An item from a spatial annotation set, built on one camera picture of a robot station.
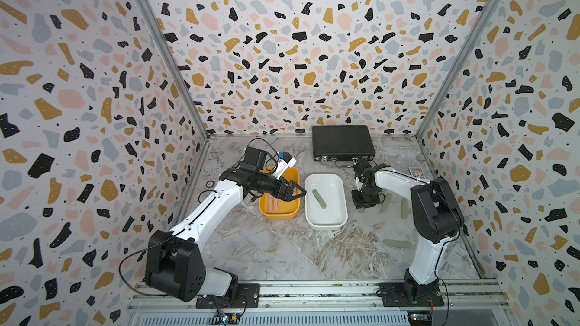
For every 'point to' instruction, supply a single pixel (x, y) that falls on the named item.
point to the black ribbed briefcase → (342, 143)
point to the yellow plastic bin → (286, 209)
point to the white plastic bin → (331, 187)
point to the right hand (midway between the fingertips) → (358, 205)
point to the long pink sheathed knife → (273, 202)
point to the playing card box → (417, 172)
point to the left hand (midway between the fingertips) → (299, 190)
